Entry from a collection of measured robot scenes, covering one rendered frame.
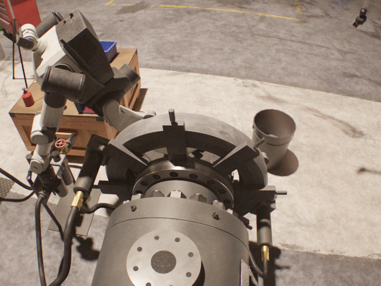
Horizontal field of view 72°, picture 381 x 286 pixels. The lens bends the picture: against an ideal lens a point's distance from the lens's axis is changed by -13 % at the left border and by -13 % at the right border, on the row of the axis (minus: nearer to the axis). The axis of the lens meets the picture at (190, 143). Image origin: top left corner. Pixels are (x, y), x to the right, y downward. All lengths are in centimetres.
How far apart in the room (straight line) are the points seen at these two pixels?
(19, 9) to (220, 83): 316
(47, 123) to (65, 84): 22
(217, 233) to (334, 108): 237
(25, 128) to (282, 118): 199
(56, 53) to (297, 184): 182
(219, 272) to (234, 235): 17
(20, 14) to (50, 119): 374
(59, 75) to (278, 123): 169
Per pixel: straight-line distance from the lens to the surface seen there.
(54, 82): 107
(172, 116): 104
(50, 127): 123
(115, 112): 146
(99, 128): 212
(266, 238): 143
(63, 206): 221
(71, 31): 122
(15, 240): 223
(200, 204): 100
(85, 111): 211
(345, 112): 315
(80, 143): 233
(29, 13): 489
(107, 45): 277
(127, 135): 121
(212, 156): 144
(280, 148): 212
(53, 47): 123
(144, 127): 116
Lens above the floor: 172
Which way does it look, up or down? 45 degrees down
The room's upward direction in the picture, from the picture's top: straight up
